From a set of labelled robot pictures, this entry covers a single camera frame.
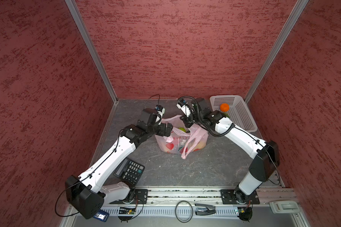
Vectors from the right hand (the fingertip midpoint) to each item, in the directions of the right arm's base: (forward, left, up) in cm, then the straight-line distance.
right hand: (181, 120), depth 81 cm
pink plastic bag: (-7, -2, -11) cm, 13 cm away
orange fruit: (+24, -37, -17) cm, 47 cm away
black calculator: (-23, +31, -19) cm, 43 cm away
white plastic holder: (-42, -51, -20) cm, 69 cm away
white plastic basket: (+19, -48, -20) cm, 55 cm away
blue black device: (-43, +40, -18) cm, 62 cm away
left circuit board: (-41, +32, -24) cm, 57 cm away
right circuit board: (-44, -31, -23) cm, 59 cm away
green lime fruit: (+21, -39, -23) cm, 50 cm away
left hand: (-6, +10, +1) cm, 12 cm away
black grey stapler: (-42, -9, -20) cm, 47 cm away
